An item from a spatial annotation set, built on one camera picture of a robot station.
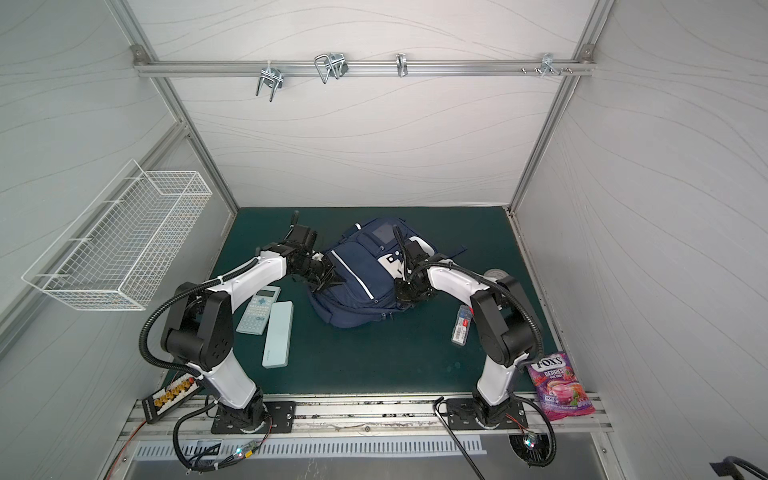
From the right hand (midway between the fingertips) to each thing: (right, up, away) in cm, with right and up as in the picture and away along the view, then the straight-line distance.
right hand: (402, 292), depth 92 cm
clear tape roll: (+31, +5, +3) cm, 31 cm away
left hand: (-15, +6, -4) cm, 17 cm away
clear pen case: (+17, -10, -5) cm, 21 cm away
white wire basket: (-67, +15, -23) cm, 73 cm away
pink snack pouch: (+40, -23, -17) cm, 49 cm away
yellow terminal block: (-62, -25, -17) cm, 69 cm away
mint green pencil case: (-36, -14, -8) cm, 40 cm away
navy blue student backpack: (-11, 0, -4) cm, 11 cm away
